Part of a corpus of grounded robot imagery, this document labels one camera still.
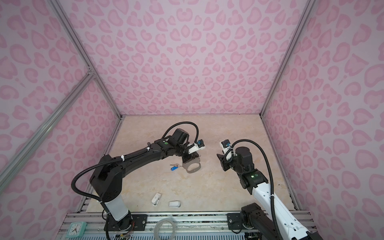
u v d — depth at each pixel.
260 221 0.57
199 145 0.72
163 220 0.72
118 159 0.49
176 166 0.93
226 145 0.66
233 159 0.67
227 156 0.66
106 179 0.46
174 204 0.78
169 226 0.72
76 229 0.70
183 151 0.72
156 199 0.77
